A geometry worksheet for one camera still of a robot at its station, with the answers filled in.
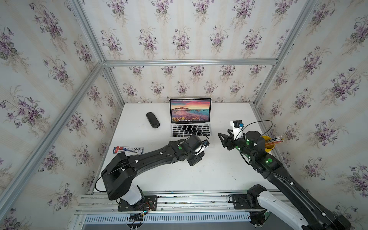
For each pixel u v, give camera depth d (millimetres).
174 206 731
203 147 709
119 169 421
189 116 1041
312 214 406
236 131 623
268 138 874
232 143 645
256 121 599
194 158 715
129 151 908
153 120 1079
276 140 800
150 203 726
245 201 728
